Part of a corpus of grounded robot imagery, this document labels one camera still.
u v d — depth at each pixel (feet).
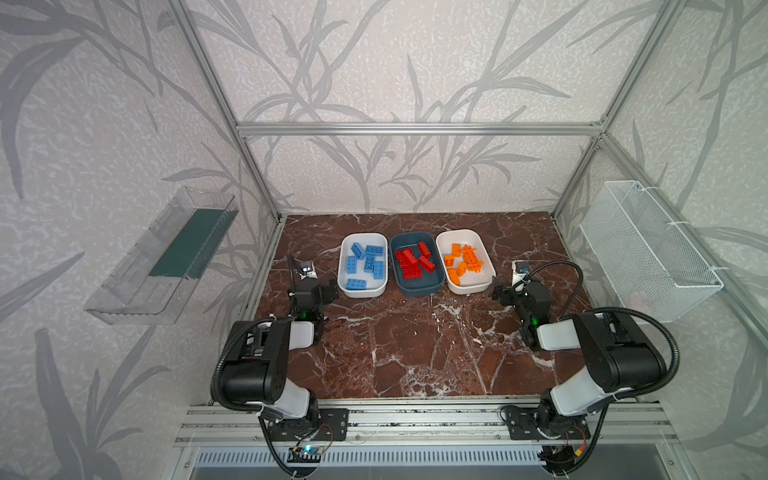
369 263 3.43
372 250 3.55
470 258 3.35
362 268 3.41
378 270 3.35
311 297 2.32
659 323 1.52
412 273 3.32
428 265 3.34
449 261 3.35
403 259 3.35
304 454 2.36
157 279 2.15
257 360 1.49
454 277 3.30
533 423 2.41
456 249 3.55
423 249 3.55
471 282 3.24
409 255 3.43
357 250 3.51
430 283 3.21
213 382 1.38
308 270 2.65
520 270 2.65
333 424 2.42
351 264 3.43
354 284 3.24
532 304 2.35
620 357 1.50
